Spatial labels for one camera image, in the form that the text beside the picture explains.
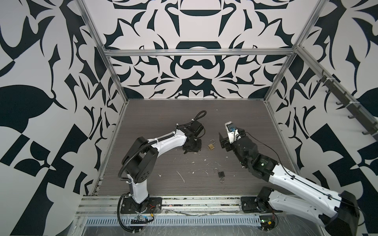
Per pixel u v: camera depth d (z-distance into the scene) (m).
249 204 0.74
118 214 0.70
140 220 0.73
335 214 0.41
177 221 0.71
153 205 0.73
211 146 0.94
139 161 0.47
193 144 0.75
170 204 0.76
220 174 0.84
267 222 0.71
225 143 0.66
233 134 0.61
